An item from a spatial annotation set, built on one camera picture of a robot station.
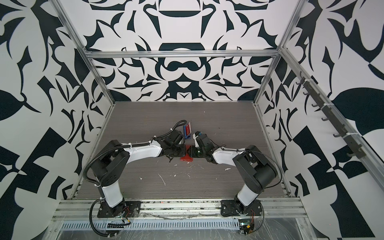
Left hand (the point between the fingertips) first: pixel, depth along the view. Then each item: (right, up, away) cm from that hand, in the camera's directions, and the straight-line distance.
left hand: (188, 149), depth 91 cm
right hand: (+1, 0, 0) cm, 1 cm away
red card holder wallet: (-1, -5, +1) cm, 5 cm away
